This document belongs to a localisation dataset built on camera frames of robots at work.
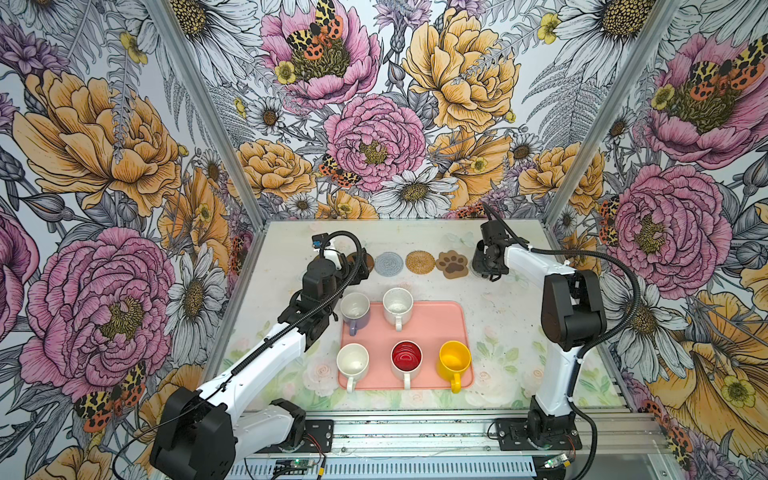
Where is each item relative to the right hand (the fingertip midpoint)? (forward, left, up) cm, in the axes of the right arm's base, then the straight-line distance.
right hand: (486, 273), depth 100 cm
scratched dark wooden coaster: (+9, +39, -4) cm, 40 cm away
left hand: (-8, +42, +18) cm, 46 cm away
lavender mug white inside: (-11, +43, -1) cm, 44 cm away
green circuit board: (-50, +55, -5) cm, 75 cm away
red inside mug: (-27, +28, -3) cm, 39 cm away
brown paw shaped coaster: (+8, +10, -5) cm, 13 cm away
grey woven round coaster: (+8, +32, -4) cm, 34 cm away
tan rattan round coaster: (+9, +21, -4) cm, 23 cm away
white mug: (-27, +43, -3) cm, 51 cm away
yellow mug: (-27, +15, -3) cm, 31 cm away
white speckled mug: (-9, +30, -4) cm, 31 cm away
